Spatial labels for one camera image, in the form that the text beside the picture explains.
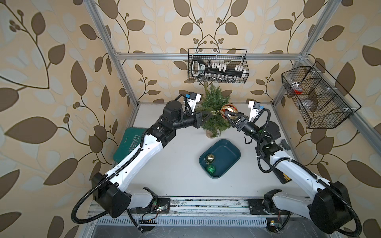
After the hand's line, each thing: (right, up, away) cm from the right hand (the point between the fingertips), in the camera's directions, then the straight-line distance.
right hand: (225, 112), depth 67 cm
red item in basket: (+44, +12, +15) cm, 48 cm away
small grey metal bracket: (+45, -20, +29) cm, 57 cm away
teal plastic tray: (+6, -25, +25) cm, 36 cm away
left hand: (-8, 0, -2) cm, 8 cm away
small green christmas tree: (-5, +6, +8) cm, 12 cm away
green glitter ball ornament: (-5, -31, +15) cm, 35 cm away
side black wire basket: (+50, +5, +5) cm, 51 cm away
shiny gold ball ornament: (-5, -26, +20) cm, 33 cm away
